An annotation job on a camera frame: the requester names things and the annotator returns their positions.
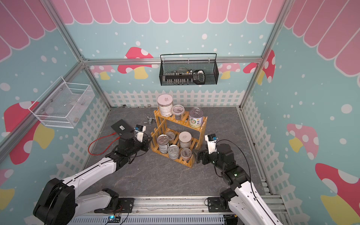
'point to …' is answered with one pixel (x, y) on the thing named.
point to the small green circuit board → (113, 219)
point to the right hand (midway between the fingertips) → (199, 147)
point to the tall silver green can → (163, 140)
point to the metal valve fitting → (149, 120)
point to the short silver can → (173, 152)
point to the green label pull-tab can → (196, 117)
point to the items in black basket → (183, 77)
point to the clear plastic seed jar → (178, 111)
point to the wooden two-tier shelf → (177, 140)
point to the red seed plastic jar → (186, 153)
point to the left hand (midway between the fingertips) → (151, 139)
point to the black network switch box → (124, 130)
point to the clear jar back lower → (171, 137)
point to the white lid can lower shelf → (185, 138)
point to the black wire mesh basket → (188, 69)
